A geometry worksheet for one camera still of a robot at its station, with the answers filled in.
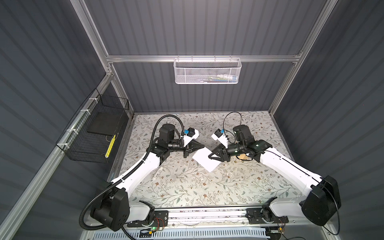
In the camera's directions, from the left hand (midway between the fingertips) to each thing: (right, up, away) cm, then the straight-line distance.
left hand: (203, 145), depth 73 cm
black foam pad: (-50, +11, +4) cm, 52 cm away
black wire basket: (-56, +4, -1) cm, 56 cm away
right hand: (+4, -6, 0) cm, 7 cm away
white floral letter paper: (-1, -5, -2) cm, 5 cm away
